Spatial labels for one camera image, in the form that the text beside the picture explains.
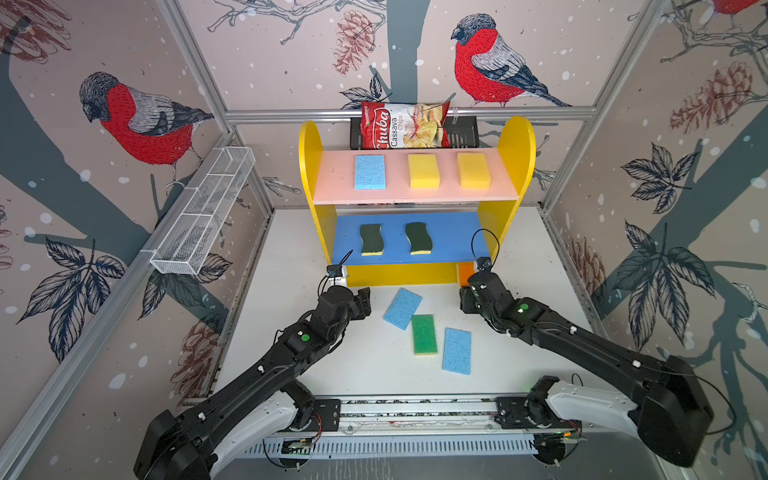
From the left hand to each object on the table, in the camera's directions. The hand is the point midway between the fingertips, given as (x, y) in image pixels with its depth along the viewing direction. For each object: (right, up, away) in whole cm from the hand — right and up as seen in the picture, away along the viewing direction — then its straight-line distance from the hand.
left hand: (360, 291), depth 78 cm
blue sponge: (+12, -8, +14) cm, 20 cm away
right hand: (+29, -2, +5) cm, 30 cm away
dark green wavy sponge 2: (+17, +14, +13) cm, 26 cm away
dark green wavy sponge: (+2, +14, +12) cm, 18 cm away
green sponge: (+18, -14, +7) cm, 24 cm away
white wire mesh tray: (-41, +17, -4) cm, 45 cm away
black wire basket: (+31, +49, +17) cm, 60 cm away
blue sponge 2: (+27, -18, +5) cm, 33 cm away
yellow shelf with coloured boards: (+14, +21, +27) cm, 37 cm away
